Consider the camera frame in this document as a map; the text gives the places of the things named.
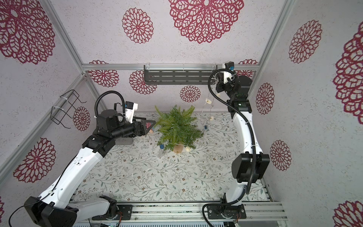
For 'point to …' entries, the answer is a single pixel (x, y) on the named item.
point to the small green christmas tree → (178, 129)
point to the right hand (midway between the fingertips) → (219, 69)
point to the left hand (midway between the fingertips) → (150, 122)
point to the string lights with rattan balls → (209, 101)
